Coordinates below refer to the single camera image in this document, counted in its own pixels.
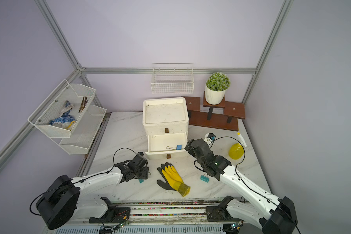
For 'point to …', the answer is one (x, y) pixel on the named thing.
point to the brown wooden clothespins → (83, 104)
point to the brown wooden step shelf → (224, 116)
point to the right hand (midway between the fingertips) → (192, 147)
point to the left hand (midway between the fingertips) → (142, 173)
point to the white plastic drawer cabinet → (165, 120)
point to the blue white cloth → (66, 121)
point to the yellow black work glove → (173, 181)
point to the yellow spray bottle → (236, 150)
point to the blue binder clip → (178, 147)
